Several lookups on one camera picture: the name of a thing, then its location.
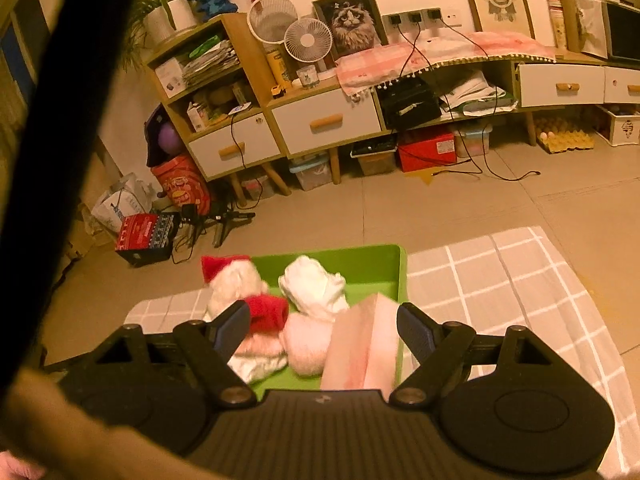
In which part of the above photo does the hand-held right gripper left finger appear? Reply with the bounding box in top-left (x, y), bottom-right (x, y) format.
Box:
top-left (92, 300), bottom-right (256, 406)

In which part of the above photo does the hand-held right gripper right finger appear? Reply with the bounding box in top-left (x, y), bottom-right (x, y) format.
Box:
top-left (389, 302), bottom-right (553, 408)

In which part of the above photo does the white plush with red hat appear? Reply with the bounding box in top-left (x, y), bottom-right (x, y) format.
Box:
top-left (201, 254), bottom-right (291, 383)

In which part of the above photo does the pink foam block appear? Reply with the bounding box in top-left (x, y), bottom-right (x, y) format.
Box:
top-left (320, 294), bottom-right (401, 392)

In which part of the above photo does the pink plush toy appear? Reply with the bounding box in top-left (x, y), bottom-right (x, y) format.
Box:
top-left (280, 312), bottom-right (336, 377)

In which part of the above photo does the green plastic bin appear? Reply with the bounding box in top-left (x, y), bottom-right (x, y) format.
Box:
top-left (240, 244), bottom-right (408, 396)

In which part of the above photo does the white cloth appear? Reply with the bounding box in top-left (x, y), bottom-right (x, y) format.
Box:
top-left (277, 255), bottom-right (351, 321)

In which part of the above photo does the person's left forearm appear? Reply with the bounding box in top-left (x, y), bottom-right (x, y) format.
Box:
top-left (0, 375), bottom-right (211, 480)

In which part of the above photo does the grey checked blanket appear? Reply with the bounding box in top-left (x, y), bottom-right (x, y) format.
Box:
top-left (125, 225), bottom-right (640, 480)

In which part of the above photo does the black tripod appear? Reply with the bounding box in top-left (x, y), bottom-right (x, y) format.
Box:
top-left (210, 202), bottom-right (257, 248)

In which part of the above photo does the red patterned box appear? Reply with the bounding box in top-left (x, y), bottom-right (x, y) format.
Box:
top-left (115, 212), bottom-right (181, 267)

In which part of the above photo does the clear plastic storage box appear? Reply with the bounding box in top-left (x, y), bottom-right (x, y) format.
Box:
top-left (455, 125), bottom-right (493, 158)
top-left (240, 175), bottom-right (276, 201)
top-left (290, 155), bottom-right (333, 191)

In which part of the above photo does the orange gift bag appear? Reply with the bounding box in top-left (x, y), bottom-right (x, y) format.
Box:
top-left (151, 154), bottom-right (211, 216)

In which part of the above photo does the white plastic bag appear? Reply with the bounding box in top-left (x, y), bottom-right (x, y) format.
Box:
top-left (90, 172), bottom-right (153, 236)

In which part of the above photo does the box with black keyboard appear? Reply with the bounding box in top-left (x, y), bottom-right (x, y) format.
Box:
top-left (350, 135), bottom-right (398, 176)

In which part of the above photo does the red cardboard box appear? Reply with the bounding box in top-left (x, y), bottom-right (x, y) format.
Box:
top-left (397, 127), bottom-right (457, 171)

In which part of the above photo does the purple ball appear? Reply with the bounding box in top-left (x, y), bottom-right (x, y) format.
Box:
top-left (159, 125), bottom-right (185, 156)

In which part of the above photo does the dark purple bag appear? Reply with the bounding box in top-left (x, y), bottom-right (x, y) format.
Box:
top-left (145, 105), bottom-right (173, 168)

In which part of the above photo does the tall wooden shelf cabinet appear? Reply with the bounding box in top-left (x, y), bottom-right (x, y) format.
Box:
top-left (142, 12), bottom-right (291, 208)

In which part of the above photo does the black printer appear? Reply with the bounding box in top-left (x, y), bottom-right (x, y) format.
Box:
top-left (377, 77), bottom-right (443, 128)

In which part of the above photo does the long wooden stand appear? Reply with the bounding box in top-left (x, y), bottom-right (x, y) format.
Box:
top-left (372, 55), bottom-right (640, 148)

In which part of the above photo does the stack of papers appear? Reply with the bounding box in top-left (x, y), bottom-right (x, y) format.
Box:
top-left (440, 72), bottom-right (518, 113)

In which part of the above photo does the egg carton tray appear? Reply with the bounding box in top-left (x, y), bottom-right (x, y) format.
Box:
top-left (535, 115), bottom-right (596, 153)

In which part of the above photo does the low wooden cabinet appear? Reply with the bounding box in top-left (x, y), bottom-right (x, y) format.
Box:
top-left (265, 82), bottom-right (388, 186)

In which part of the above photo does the yellow can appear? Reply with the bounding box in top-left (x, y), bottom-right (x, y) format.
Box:
top-left (265, 50), bottom-right (292, 86)

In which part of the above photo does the stack of newspapers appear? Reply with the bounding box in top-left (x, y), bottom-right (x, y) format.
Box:
top-left (182, 40), bottom-right (241, 88)

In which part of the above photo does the pink checked cloth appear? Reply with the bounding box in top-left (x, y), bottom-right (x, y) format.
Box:
top-left (335, 30), bottom-right (558, 98)

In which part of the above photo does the small white fan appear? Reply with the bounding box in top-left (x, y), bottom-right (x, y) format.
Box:
top-left (284, 17), bottom-right (334, 78)

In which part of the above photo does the white decorated box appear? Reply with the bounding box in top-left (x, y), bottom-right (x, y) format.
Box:
top-left (597, 105), bottom-right (640, 147)

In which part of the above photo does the potted plant white pot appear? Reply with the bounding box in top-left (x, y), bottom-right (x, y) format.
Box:
top-left (127, 0), bottom-right (201, 46)

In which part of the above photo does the framed cat picture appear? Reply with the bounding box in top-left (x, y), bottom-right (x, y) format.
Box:
top-left (312, 0), bottom-right (390, 61)

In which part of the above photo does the stack of paper cups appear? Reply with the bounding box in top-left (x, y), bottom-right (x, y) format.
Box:
top-left (545, 0), bottom-right (571, 51)

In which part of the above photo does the microwave oven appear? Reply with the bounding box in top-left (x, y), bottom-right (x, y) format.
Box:
top-left (602, 0), bottom-right (640, 63)

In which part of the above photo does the white drawer wooden handle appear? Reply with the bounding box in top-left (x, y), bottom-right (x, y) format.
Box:
top-left (519, 62), bottom-right (606, 107)
top-left (272, 91), bottom-right (383, 156)
top-left (189, 115), bottom-right (282, 179)
top-left (603, 66), bottom-right (640, 104)

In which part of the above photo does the black power cable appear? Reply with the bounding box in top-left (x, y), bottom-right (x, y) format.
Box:
top-left (432, 20), bottom-right (542, 181)

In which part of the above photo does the dark strap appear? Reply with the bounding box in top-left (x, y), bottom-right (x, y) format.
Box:
top-left (0, 0), bottom-right (143, 396)

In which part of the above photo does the white wall socket panel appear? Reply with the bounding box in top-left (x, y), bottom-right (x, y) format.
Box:
top-left (385, 7), bottom-right (463, 28)

